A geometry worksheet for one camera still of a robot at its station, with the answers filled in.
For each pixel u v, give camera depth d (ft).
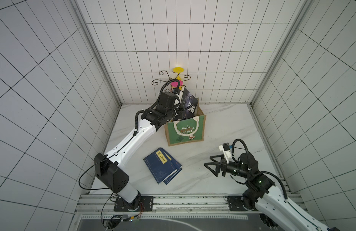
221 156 2.31
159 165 2.75
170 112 2.03
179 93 2.20
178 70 3.21
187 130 2.88
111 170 1.31
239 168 2.04
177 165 2.75
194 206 2.39
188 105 2.65
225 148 2.14
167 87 1.77
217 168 2.07
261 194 1.78
